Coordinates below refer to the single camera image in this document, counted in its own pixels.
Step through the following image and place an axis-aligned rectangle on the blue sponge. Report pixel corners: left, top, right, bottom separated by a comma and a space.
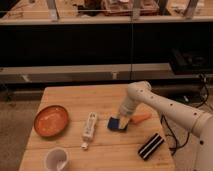
107, 117, 127, 132

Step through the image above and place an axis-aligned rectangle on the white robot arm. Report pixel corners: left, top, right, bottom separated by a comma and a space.
118, 81, 213, 171

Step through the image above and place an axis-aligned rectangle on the orange toy carrot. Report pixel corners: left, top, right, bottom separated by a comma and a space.
130, 113, 152, 124

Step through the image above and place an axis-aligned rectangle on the black white striped box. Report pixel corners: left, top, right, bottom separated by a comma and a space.
138, 133, 164, 161

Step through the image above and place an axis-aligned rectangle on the orange bowl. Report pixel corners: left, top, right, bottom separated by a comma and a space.
34, 105, 69, 137

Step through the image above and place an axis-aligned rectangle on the white cup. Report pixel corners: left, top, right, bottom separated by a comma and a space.
44, 147, 69, 171

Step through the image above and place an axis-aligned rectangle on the black device on shelf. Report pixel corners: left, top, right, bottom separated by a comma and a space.
169, 49, 213, 75

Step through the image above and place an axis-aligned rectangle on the black cable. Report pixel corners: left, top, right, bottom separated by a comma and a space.
160, 74, 211, 156

